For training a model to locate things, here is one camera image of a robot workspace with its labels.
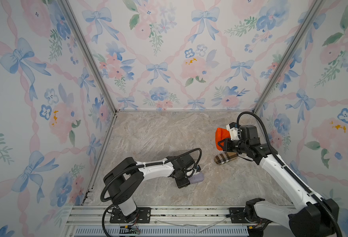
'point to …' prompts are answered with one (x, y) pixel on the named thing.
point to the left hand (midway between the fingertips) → (185, 179)
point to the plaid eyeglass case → (225, 157)
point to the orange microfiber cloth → (221, 134)
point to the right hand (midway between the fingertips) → (220, 142)
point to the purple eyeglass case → (197, 177)
